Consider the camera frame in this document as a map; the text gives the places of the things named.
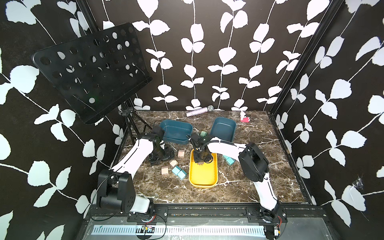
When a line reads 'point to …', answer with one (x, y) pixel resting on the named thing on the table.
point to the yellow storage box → (203, 174)
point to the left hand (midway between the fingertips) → (169, 158)
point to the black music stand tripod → (127, 111)
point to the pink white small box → (246, 119)
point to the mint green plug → (203, 134)
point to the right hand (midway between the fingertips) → (196, 159)
